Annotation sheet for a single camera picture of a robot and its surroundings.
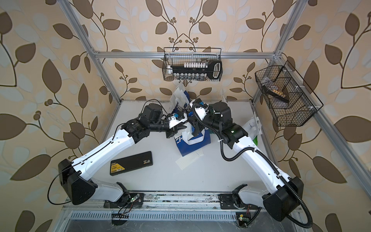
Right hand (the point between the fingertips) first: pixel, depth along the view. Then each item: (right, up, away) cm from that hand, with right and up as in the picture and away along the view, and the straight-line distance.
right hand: (189, 114), depth 71 cm
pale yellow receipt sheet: (-3, -29, +17) cm, 34 cm away
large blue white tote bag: (-7, +9, +24) cm, 26 cm away
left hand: (-3, -4, -1) cm, 5 cm away
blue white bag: (-1, -14, +3) cm, 15 cm away
